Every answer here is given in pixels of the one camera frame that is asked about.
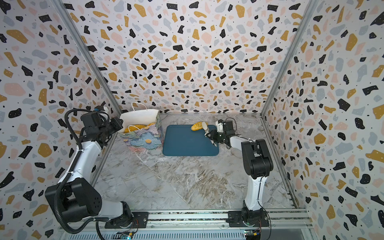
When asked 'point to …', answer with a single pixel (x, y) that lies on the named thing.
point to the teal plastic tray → (180, 140)
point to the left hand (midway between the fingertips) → (121, 116)
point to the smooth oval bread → (198, 126)
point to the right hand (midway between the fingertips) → (206, 132)
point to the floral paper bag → (142, 130)
